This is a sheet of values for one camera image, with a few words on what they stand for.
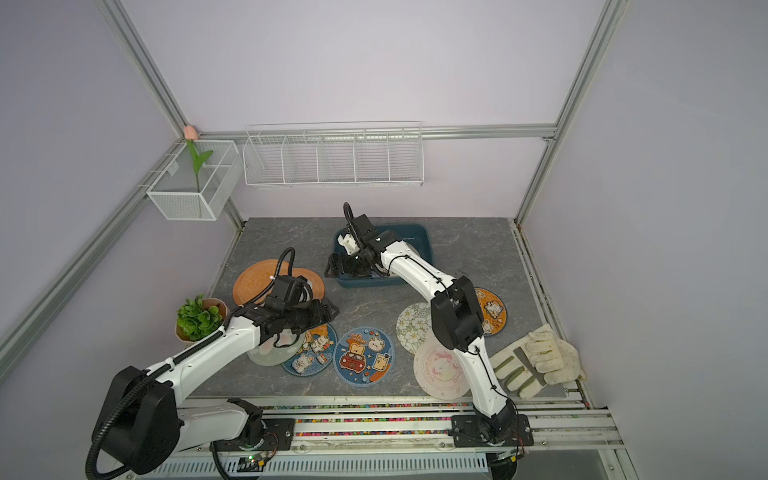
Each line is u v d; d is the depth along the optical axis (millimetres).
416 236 1052
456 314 550
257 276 1052
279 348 702
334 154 971
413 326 919
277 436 734
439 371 845
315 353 869
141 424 403
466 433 735
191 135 901
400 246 667
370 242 695
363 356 868
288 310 691
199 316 773
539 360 839
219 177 1054
